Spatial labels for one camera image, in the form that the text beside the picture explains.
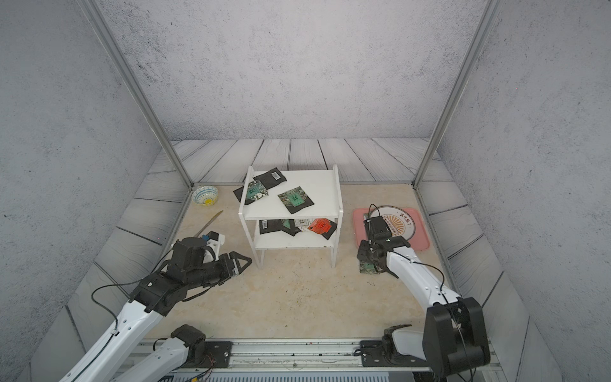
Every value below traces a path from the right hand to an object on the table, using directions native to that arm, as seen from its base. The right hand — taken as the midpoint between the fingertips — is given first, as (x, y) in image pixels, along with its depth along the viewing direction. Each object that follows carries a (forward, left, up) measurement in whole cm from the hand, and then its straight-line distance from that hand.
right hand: (368, 252), depth 86 cm
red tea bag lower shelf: (+6, +17, +8) cm, 20 cm away
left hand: (-11, +38, +12) cm, 41 cm away
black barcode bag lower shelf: (+6, +36, +8) cm, 37 cm away
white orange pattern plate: (+20, -17, -8) cm, 27 cm away
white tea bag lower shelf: (+7, +23, +8) cm, 26 cm away
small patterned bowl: (+33, +72, -6) cm, 80 cm away
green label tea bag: (+7, +36, +25) cm, 45 cm away
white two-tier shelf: (+9, +16, +24) cm, 30 cm away
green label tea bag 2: (-2, -1, -9) cm, 9 cm away
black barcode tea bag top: (+13, +33, +24) cm, 43 cm away
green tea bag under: (+4, +24, +24) cm, 35 cm away
